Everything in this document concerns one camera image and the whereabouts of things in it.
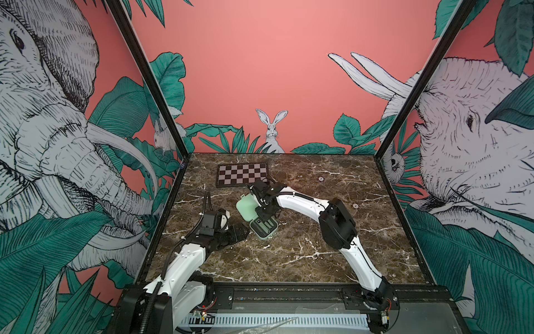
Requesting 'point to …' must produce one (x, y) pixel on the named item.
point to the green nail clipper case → (246, 208)
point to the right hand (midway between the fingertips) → (261, 212)
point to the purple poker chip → (321, 179)
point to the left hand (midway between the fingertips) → (242, 230)
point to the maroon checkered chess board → (240, 174)
